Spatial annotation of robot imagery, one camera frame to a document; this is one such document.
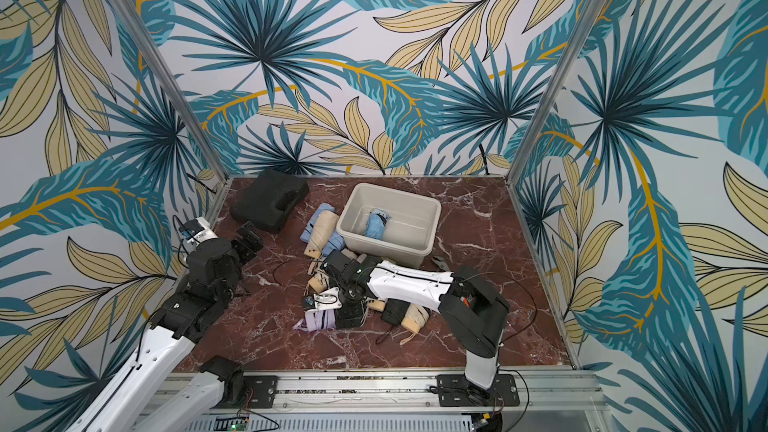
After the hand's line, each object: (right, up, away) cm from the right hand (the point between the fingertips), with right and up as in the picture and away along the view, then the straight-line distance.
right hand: (337, 301), depth 84 cm
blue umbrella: (+10, +21, +17) cm, 29 cm away
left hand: (-22, +19, -11) cm, 31 cm away
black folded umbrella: (+16, -4, 0) cm, 16 cm away
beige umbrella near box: (-6, +4, +6) cm, 10 cm away
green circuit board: (-24, -26, -12) cm, 37 cm away
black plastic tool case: (-27, +28, +20) cm, 44 cm away
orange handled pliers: (+31, +9, +14) cm, 35 cm away
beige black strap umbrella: (+22, -4, 0) cm, 22 cm away
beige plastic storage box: (+18, +20, +20) cm, 33 cm away
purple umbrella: (-5, -5, -2) cm, 7 cm away
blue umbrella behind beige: (-3, +15, +14) cm, 21 cm away
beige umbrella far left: (-6, +20, +14) cm, 25 cm away
